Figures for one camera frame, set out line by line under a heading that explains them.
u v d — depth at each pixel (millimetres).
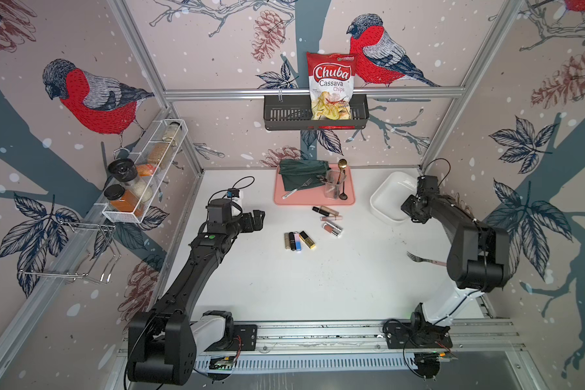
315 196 1108
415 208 780
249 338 728
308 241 934
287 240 949
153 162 747
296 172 1180
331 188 1061
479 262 478
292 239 949
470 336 747
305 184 1141
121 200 601
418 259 896
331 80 826
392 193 1025
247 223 743
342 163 1059
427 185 761
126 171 629
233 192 729
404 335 725
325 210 1037
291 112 949
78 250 548
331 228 976
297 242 943
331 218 1012
